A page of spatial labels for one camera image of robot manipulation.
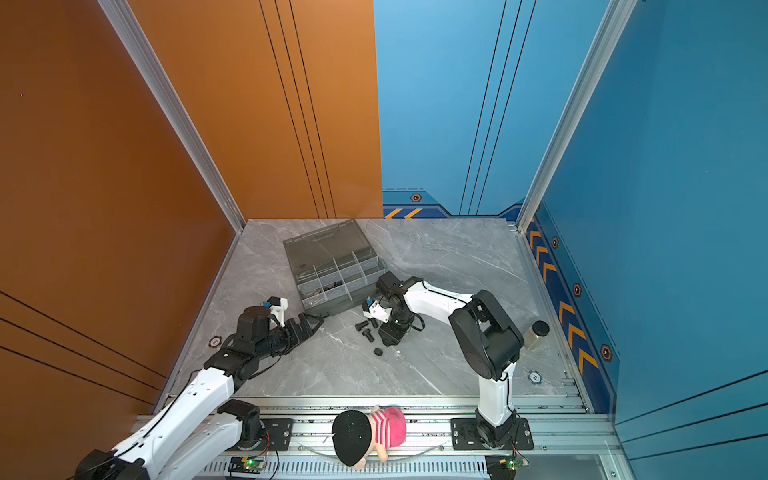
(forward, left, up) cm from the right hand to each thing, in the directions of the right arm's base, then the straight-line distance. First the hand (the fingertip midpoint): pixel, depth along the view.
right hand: (389, 336), depth 90 cm
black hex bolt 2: (+4, +5, +2) cm, 7 cm away
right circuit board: (-32, -28, -2) cm, 43 cm away
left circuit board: (-32, +33, -1) cm, 46 cm away
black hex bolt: (+3, +10, +1) cm, 10 cm away
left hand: (-1, +20, +10) cm, 22 cm away
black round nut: (-5, +3, 0) cm, 6 cm away
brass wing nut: (+15, +24, +1) cm, 29 cm away
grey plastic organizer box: (+24, +19, +4) cm, 31 cm away
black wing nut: (+15, +21, +4) cm, 26 cm away
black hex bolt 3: (0, +6, +1) cm, 6 cm away
